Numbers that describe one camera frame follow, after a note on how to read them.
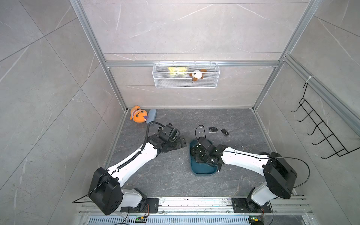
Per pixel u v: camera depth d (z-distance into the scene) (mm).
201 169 856
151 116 1114
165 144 613
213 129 1042
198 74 854
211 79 883
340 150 580
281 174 434
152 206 737
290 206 747
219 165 620
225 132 1032
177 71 834
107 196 408
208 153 655
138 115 1040
